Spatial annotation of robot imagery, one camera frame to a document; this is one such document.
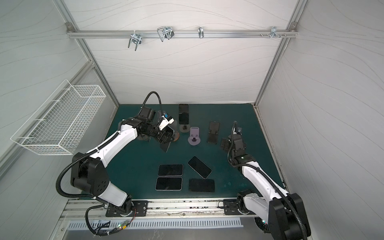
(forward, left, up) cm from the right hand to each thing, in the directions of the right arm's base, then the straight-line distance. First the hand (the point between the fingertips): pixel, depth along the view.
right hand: (234, 137), depth 86 cm
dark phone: (+17, +32, +1) cm, 37 cm away
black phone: (-24, +19, -13) cm, 33 cm away
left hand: (-2, +37, +5) cm, 37 cm away
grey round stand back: (+14, +32, -13) cm, 38 cm away
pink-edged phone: (-17, +37, -11) cm, 42 cm away
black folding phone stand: (+8, +12, -10) cm, 18 cm away
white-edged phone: (-24, +36, -13) cm, 45 cm away
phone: (-9, +40, +1) cm, 41 cm away
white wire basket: (-11, +86, +21) cm, 89 cm away
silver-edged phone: (-13, +20, -15) cm, 28 cm away
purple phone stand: (+3, +24, -9) cm, 26 cm away
